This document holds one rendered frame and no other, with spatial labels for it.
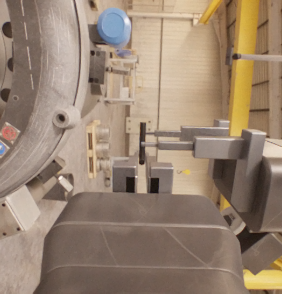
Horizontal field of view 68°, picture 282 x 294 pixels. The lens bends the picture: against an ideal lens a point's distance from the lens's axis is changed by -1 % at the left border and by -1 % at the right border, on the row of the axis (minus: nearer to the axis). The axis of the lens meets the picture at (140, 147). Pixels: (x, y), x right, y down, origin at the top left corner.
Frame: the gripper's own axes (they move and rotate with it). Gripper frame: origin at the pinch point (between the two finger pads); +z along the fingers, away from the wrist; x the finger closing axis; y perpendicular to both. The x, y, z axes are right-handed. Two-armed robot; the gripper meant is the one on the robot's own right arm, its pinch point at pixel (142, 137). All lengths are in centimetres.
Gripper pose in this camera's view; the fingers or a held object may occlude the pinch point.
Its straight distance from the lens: 13.9
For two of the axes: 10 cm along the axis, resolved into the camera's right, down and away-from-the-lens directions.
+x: 0.0, -2.5, 9.7
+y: -0.3, 9.7, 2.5
